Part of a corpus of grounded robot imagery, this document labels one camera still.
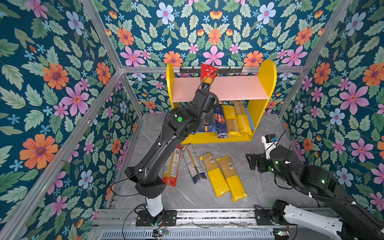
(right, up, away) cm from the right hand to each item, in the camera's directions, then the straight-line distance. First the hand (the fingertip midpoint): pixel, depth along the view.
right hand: (254, 153), depth 65 cm
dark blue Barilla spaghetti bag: (-12, +18, +29) cm, 37 cm away
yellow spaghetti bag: (-4, +13, +26) cm, 29 cm away
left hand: (-21, +22, -2) cm, 31 cm away
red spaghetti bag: (-42, -13, +24) cm, 50 cm away
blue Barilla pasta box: (-21, +10, +24) cm, 33 cm away
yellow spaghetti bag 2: (-14, -19, +20) cm, 31 cm away
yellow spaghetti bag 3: (-4, -22, +17) cm, 28 cm away
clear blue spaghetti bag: (-29, -12, +26) cm, 40 cm away
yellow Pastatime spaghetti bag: (+3, +17, +29) cm, 34 cm away
